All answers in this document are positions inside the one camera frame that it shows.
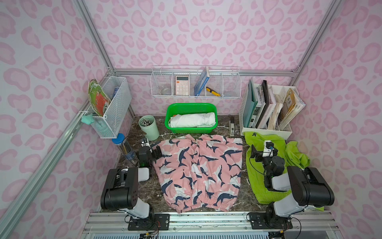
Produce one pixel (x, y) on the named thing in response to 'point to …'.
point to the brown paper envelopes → (294, 103)
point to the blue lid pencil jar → (124, 146)
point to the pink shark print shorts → (203, 173)
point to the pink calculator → (182, 85)
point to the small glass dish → (165, 91)
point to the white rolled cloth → (199, 120)
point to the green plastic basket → (185, 108)
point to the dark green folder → (250, 103)
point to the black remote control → (232, 126)
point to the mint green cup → (147, 124)
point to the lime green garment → (294, 155)
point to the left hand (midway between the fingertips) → (149, 145)
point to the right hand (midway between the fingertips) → (260, 143)
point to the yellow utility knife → (214, 92)
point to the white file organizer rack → (283, 134)
